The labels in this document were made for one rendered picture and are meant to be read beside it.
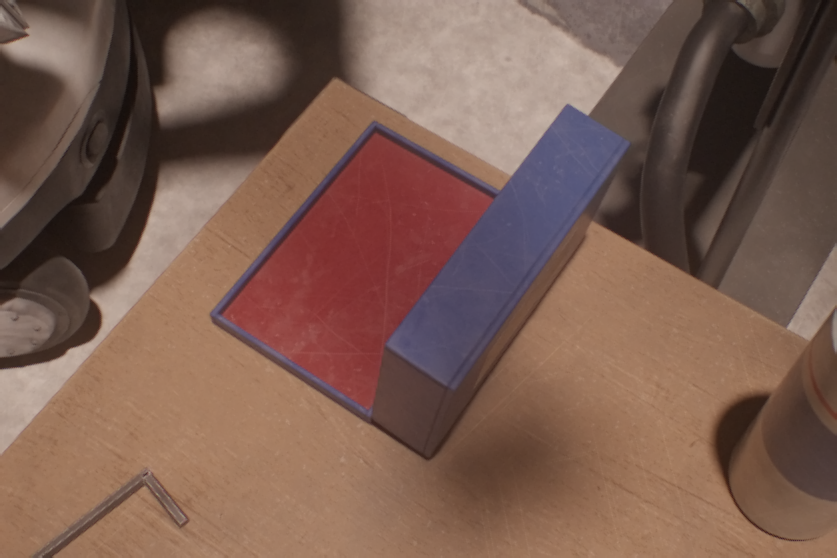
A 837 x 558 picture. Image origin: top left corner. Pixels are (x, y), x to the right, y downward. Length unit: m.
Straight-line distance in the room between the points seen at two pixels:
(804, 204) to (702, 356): 0.65
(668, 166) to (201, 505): 0.39
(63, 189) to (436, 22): 0.54
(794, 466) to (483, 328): 0.15
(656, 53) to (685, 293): 0.73
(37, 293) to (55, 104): 0.19
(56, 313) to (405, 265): 0.53
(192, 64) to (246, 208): 0.69
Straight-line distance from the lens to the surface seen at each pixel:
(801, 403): 0.52
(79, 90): 1.02
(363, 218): 0.67
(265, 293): 0.66
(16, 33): 0.81
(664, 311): 0.66
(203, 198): 1.26
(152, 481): 0.62
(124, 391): 0.65
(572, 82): 1.34
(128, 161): 1.15
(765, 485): 0.59
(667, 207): 0.81
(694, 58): 0.80
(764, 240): 1.26
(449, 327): 0.51
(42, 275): 1.08
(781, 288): 1.23
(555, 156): 0.56
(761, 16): 0.84
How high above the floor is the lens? 1.05
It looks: 62 degrees down
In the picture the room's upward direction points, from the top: straight up
